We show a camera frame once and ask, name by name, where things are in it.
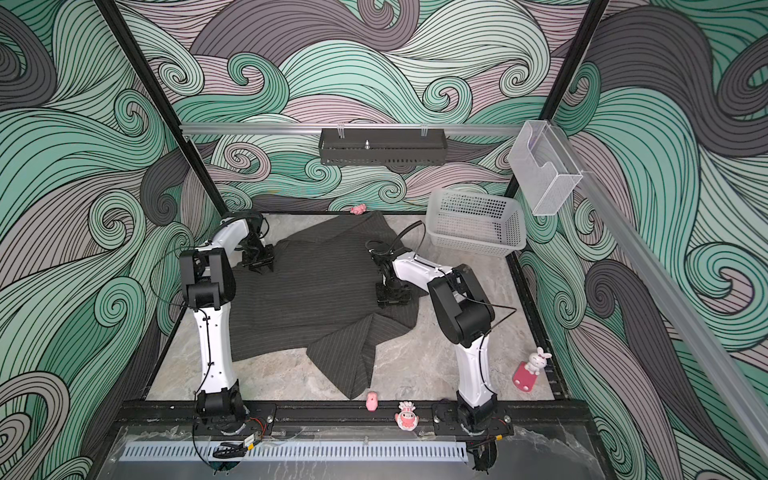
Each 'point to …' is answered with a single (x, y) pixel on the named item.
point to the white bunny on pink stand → (525, 374)
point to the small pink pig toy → (358, 210)
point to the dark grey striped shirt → (319, 296)
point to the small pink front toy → (372, 401)
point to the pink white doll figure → (406, 419)
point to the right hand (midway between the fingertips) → (389, 305)
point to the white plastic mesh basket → (477, 222)
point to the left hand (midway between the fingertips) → (269, 265)
